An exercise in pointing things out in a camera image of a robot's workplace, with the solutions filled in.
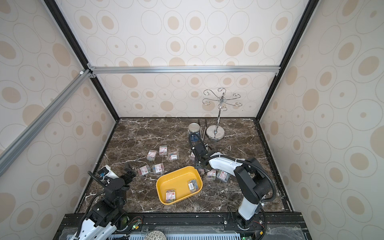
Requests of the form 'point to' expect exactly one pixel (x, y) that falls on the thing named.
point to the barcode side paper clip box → (193, 186)
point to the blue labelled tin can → (194, 128)
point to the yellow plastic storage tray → (178, 180)
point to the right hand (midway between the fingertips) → (206, 163)
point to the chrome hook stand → (216, 132)
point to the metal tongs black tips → (202, 137)
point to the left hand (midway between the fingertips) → (127, 166)
